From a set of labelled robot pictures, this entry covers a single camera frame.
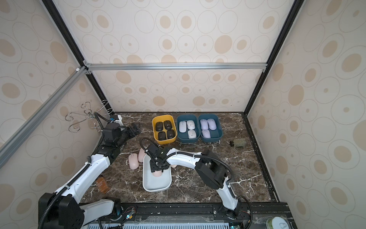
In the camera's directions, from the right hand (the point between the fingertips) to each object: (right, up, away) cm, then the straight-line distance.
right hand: (159, 166), depth 88 cm
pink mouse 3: (-1, -4, -3) cm, 5 cm away
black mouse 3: (-1, +18, +14) cm, 22 cm away
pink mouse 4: (+9, -1, +1) cm, 9 cm away
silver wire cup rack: (-35, +31, -13) cm, 48 cm away
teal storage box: (+14, +24, +21) cm, 34 cm away
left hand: (-10, +26, -8) cm, 29 cm away
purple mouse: (+30, +26, +21) cm, 45 cm away
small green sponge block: (+53, +14, +10) cm, 56 cm away
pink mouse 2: (-13, +6, +4) cm, 15 cm away
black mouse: (-4, +24, +20) cm, 32 cm away
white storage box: (-3, -9, -4) cm, 11 cm away
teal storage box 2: (+40, +18, +18) cm, 47 cm away
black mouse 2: (+3, +26, +21) cm, 33 cm away
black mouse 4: (+5, +19, +15) cm, 25 cm away
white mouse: (+20, +26, +21) cm, 39 cm away
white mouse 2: (+21, +19, +15) cm, 32 cm away
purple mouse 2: (+37, +26, +21) cm, 50 cm away
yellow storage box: (0, +22, +21) cm, 31 cm away
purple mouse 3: (+31, +19, +15) cm, 39 cm away
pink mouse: (-17, +2, +2) cm, 17 cm away
